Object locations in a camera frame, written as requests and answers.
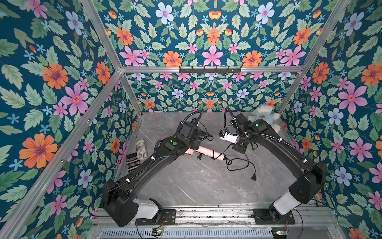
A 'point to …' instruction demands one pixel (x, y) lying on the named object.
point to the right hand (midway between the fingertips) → (240, 141)
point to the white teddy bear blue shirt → (264, 112)
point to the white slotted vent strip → (188, 233)
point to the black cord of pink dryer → (254, 176)
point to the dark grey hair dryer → (203, 134)
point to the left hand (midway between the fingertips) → (195, 136)
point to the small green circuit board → (155, 232)
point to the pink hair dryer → (206, 151)
